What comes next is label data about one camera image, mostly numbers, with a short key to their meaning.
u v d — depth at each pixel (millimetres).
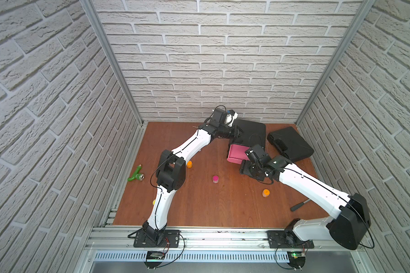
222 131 775
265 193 852
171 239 736
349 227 392
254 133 921
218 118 723
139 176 900
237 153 834
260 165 607
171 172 547
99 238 752
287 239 664
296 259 698
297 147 1008
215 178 897
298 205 820
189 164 971
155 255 698
